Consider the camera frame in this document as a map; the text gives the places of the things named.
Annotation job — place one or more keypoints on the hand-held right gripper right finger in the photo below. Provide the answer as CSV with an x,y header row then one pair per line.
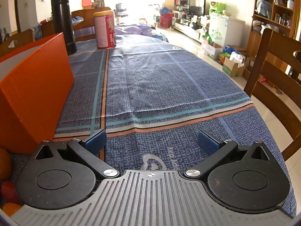
x,y
208,143

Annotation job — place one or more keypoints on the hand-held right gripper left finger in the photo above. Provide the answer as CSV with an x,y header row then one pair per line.
x,y
95,141

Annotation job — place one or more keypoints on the orange cardboard box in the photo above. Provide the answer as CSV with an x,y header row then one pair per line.
x,y
35,87

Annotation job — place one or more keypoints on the orange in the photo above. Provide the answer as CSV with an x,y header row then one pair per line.
x,y
4,163

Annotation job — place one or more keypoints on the red tomato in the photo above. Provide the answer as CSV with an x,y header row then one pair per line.
x,y
9,191

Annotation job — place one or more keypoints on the small orange tangerine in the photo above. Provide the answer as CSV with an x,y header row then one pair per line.
x,y
11,209

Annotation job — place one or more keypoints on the blue patterned tablecloth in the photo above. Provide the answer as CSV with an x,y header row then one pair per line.
x,y
164,87

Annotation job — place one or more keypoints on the open green cardboard box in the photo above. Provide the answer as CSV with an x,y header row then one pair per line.
x,y
234,67

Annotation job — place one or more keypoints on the wooden chair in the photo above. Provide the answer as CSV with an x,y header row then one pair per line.
x,y
87,21
275,80
16,42

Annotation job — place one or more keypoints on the white cardboard box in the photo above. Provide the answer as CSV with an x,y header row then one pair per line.
x,y
212,50

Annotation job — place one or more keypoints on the pink canister with yellow lid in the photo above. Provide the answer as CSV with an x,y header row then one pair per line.
x,y
104,29

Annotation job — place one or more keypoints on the white chest freezer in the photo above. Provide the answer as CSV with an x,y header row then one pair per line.
x,y
227,31

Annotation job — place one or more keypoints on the white television stand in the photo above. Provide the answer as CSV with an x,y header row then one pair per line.
x,y
190,29

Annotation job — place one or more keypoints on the purple cloth pile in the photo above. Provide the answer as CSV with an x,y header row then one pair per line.
x,y
138,30

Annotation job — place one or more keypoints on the black thermos bottle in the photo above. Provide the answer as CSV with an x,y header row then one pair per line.
x,y
63,18

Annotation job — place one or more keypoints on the red plastic basket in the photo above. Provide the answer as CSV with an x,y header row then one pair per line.
x,y
166,20

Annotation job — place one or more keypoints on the black television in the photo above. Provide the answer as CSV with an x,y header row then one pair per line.
x,y
197,10

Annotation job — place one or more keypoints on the grey office chair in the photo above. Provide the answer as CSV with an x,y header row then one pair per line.
x,y
121,9

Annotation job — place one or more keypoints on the wooden bookshelf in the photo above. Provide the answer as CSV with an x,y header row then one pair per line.
x,y
279,11

